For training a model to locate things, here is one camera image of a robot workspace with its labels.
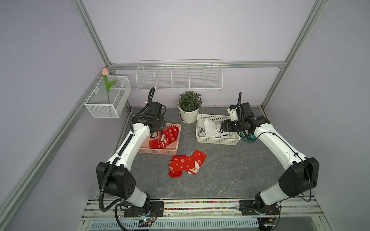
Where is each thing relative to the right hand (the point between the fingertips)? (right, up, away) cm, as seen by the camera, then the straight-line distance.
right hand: (225, 125), depth 84 cm
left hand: (-38, -1, -2) cm, 38 cm away
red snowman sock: (-38, -7, +3) cm, 39 cm away
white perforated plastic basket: (+2, -9, +10) cm, 14 cm away
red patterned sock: (-44, -13, +12) cm, 48 cm away
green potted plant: (-21, +16, +15) cm, 30 cm away
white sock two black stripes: (-7, -3, +16) cm, 18 cm away
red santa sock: (-15, -21, +7) cm, 27 cm away
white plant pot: (-22, +5, +21) cm, 31 cm away
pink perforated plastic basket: (-33, -16, +9) cm, 38 cm away
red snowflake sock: (-34, -7, +12) cm, 36 cm away
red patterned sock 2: (-27, -24, +3) cm, 36 cm away
